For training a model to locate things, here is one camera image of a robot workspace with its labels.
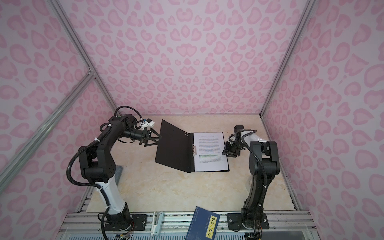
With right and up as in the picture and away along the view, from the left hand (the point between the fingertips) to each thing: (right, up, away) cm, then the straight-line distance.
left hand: (159, 139), depth 82 cm
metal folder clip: (+19, -9, +16) cm, 26 cm away
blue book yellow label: (+24, -41, -10) cm, 48 cm away
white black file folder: (+6, -8, +20) cm, 22 cm away
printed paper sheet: (+29, -8, +18) cm, 35 cm away
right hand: (+39, -9, +14) cm, 43 cm away
